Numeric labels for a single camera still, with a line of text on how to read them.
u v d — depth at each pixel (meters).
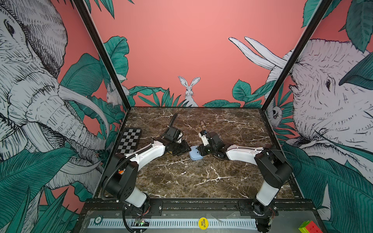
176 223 0.70
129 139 0.98
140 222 0.70
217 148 0.72
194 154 0.91
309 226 0.66
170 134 0.70
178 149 0.75
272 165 0.48
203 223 0.70
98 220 0.70
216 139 0.73
